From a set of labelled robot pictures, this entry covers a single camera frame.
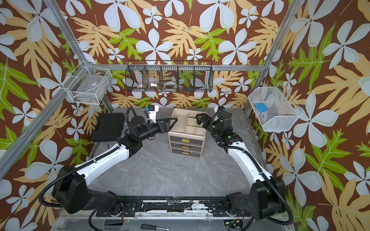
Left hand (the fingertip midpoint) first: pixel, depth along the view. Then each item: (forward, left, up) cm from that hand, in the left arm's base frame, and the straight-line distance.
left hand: (174, 118), depth 72 cm
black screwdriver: (-44, +10, -31) cm, 54 cm away
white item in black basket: (+35, +16, -5) cm, 39 cm away
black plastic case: (+13, +48, -25) cm, 56 cm away
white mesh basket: (+12, -58, -5) cm, 60 cm away
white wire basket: (+24, +53, +2) cm, 59 cm away
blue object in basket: (+14, -52, -6) cm, 54 cm away
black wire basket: (+38, +21, 0) cm, 43 cm away
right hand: (+5, -14, -6) cm, 16 cm away
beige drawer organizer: (-5, -6, -8) cm, 11 cm away
